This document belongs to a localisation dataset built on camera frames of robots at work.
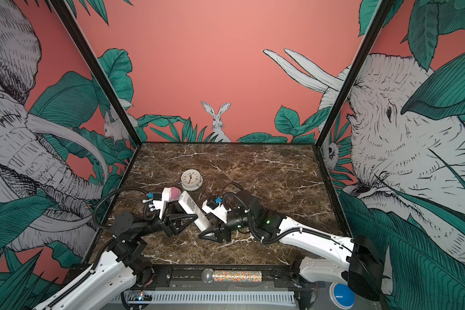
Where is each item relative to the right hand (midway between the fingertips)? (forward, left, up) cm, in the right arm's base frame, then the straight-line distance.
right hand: (200, 232), depth 61 cm
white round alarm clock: (+34, +13, -20) cm, 41 cm away
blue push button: (-15, -50, -23) cm, 57 cm away
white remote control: (+4, +2, +9) cm, 10 cm away
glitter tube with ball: (-9, -2, -20) cm, 23 cm away
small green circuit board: (-16, +24, -24) cm, 37 cm away
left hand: (+3, +1, +7) cm, 8 cm away
